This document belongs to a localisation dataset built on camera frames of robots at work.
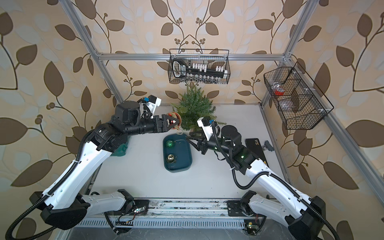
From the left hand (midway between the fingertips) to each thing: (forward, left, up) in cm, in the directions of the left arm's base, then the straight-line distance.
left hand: (172, 120), depth 61 cm
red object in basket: (+25, -55, -6) cm, 61 cm away
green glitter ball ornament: (+9, +7, -35) cm, 37 cm away
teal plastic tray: (+7, 0, -39) cm, 40 cm away
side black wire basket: (+15, -62, -4) cm, 64 cm away
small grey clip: (+10, -57, -38) cm, 69 cm away
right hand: (-3, -6, -8) cm, 10 cm away
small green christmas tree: (+14, -9, -5) cm, 17 cm away
